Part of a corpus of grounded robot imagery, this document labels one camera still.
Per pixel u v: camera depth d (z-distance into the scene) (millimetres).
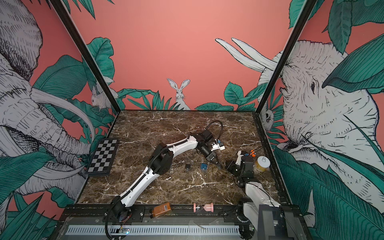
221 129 932
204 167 903
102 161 884
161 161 654
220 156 956
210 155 856
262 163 875
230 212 738
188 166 907
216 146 904
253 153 929
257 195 526
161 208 726
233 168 797
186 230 703
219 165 887
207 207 745
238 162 799
